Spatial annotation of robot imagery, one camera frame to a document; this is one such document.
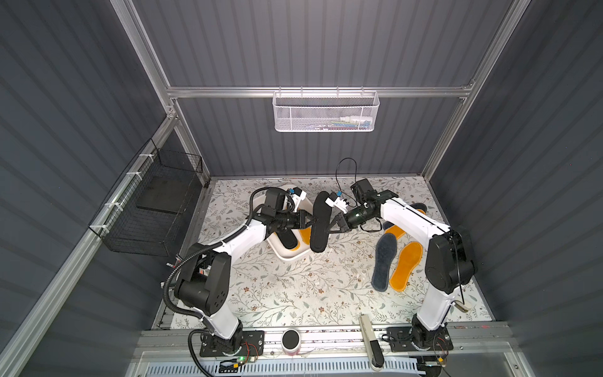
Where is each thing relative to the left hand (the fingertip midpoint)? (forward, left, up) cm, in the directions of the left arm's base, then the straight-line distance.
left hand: (320, 223), depth 83 cm
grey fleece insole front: (-4, -27, -16) cm, 31 cm away
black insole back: (+1, 0, +1) cm, 2 cm away
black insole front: (+3, +13, -15) cm, 20 cm away
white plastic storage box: (+1, +19, -15) cm, 24 cm away
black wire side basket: (-2, +55, +11) cm, 56 cm away
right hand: (-3, -4, -1) cm, 5 cm away
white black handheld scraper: (-38, -15, -11) cm, 42 cm away
